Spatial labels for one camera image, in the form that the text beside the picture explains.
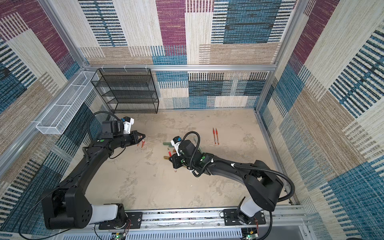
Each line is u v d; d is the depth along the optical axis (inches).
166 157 37.1
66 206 15.8
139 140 30.8
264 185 17.1
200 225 28.8
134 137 28.6
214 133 41.8
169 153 31.7
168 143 40.2
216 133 42.2
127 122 29.5
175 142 28.7
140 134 31.5
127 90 43.5
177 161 28.0
